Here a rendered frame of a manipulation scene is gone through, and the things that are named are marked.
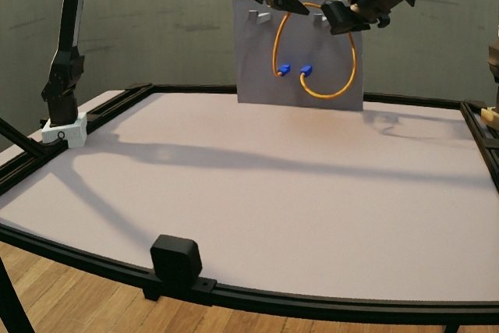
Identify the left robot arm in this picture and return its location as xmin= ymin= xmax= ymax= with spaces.
xmin=41 ymin=0 xmax=85 ymax=128

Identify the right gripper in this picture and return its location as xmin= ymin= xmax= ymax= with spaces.
xmin=320 ymin=0 xmax=391 ymax=35

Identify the yellow cable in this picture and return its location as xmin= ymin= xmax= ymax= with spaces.
xmin=273 ymin=3 xmax=356 ymax=99

